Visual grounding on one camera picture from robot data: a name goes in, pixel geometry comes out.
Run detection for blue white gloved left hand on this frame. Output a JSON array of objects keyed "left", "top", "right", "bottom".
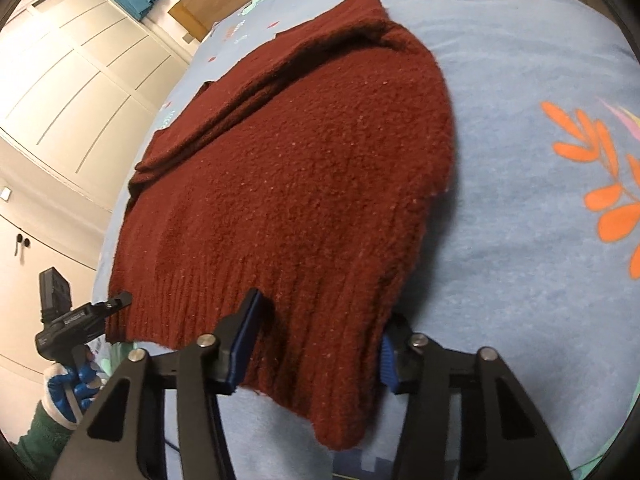
[{"left": 41, "top": 346, "right": 103, "bottom": 430}]

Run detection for green sleeved left forearm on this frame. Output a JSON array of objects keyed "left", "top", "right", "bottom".
[{"left": 12, "top": 402, "right": 76, "bottom": 480}]

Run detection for white wardrobe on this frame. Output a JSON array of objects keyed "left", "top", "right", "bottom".
[{"left": 1, "top": 0, "right": 186, "bottom": 440}]

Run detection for dark red knit sweater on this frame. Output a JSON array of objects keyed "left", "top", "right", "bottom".
[{"left": 106, "top": 0, "right": 454, "bottom": 451}]

